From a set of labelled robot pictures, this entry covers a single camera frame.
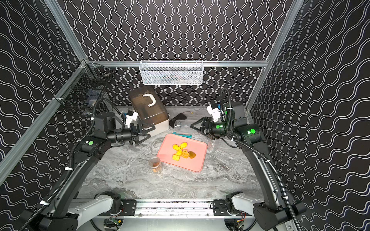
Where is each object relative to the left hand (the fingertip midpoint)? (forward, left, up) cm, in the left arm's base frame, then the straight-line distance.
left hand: (151, 129), depth 63 cm
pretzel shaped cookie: (+5, -15, -31) cm, 35 cm away
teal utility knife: (+21, -14, -34) cm, 43 cm away
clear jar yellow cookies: (+14, -32, -34) cm, 49 cm away
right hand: (+2, -19, +1) cm, 19 cm away
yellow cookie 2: (+7, -11, -34) cm, 36 cm away
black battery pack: (+38, -8, -34) cm, 52 cm away
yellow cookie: (+13, -13, -34) cm, 38 cm away
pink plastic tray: (+1, -22, -36) cm, 42 cm away
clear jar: (+8, -13, -6) cm, 16 cm away
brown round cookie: (+6, -19, -33) cm, 38 cm away
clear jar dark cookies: (-4, +2, -29) cm, 30 cm away
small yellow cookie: (+10, -8, -33) cm, 36 cm away
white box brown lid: (+27, +10, -15) cm, 33 cm away
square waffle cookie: (+4, -9, -35) cm, 36 cm away
